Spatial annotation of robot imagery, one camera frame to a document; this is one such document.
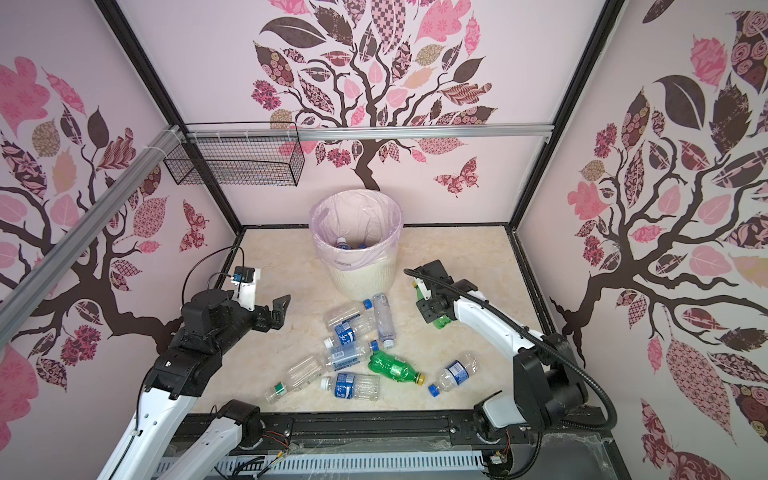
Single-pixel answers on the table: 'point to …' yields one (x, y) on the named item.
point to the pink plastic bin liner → (361, 216)
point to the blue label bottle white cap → (350, 332)
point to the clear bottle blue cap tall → (385, 319)
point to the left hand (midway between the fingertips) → (272, 299)
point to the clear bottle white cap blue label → (342, 243)
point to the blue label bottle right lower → (463, 368)
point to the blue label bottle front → (353, 386)
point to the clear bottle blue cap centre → (347, 355)
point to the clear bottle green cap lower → (297, 377)
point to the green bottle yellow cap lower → (393, 367)
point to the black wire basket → (239, 161)
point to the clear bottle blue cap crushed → (345, 313)
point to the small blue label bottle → (362, 246)
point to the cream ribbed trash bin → (361, 283)
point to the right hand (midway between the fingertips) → (434, 299)
